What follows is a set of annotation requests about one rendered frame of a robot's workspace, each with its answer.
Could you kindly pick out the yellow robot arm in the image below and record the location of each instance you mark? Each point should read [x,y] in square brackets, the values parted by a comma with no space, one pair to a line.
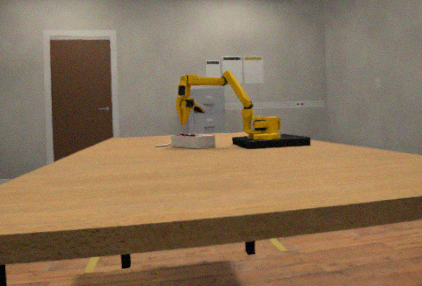
[269,125]

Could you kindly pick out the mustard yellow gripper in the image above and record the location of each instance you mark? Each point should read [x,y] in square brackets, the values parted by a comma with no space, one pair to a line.
[183,106]

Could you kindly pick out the white switch panel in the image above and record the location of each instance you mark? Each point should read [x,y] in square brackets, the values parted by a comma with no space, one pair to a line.
[191,141]

